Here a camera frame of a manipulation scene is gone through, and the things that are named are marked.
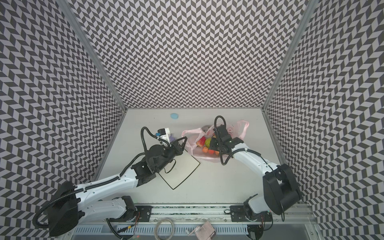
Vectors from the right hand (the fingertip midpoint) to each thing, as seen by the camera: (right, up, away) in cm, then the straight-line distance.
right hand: (213, 148), depth 87 cm
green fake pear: (-3, +3, +6) cm, 7 cm away
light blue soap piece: (-28, +20, +29) cm, 45 cm away
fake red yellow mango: (+1, -3, +4) cm, 5 cm away
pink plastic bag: (-9, +7, -14) cm, 18 cm away
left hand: (-13, +7, -15) cm, 21 cm away
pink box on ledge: (-5, -32, -23) cm, 40 cm away
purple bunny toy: (-21, +8, -21) cm, 31 cm away
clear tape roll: (-4, +11, +15) cm, 20 cm away
